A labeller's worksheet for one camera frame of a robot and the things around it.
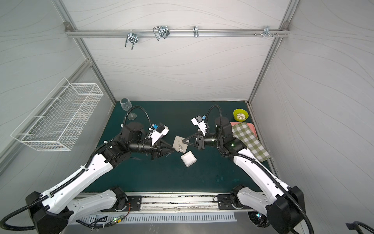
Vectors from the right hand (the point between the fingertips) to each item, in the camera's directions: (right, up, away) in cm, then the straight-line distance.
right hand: (183, 142), depth 65 cm
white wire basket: (-61, +9, +3) cm, 61 cm away
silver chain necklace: (-1, -3, -1) cm, 3 cm away
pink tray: (+48, +4, +40) cm, 62 cm away
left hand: (-5, -3, -2) cm, 6 cm away
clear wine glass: (-42, +20, +34) cm, 58 cm away
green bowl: (+41, +13, +42) cm, 60 cm away
